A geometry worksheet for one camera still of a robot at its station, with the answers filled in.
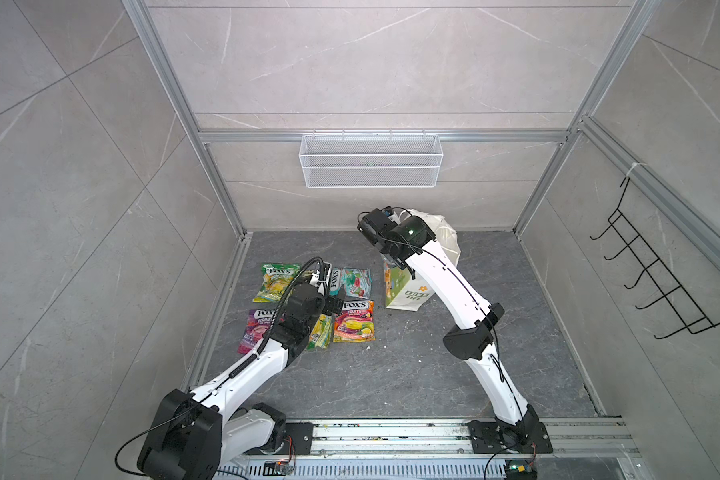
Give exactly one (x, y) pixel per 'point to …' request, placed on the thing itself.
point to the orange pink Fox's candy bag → (355, 323)
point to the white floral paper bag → (401, 290)
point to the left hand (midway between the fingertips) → (324, 274)
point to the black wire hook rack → (691, 315)
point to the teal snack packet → (353, 282)
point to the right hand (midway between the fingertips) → (407, 246)
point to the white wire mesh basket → (371, 161)
